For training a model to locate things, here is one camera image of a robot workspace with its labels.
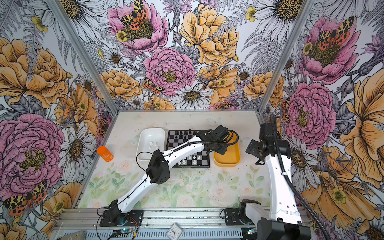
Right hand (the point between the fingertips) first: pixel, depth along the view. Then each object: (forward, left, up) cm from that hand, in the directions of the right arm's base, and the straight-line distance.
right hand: (260, 158), depth 72 cm
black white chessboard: (+27, +44, -19) cm, 55 cm away
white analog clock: (-26, +41, -18) cm, 52 cm away
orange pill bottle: (+12, +83, -11) cm, 84 cm away
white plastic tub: (+27, +62, -21) cm, 71 cm away
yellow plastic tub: (+12, +8, -20) cm, 25 cm away
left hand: (+13, +15, -14) cm, 25 cm away
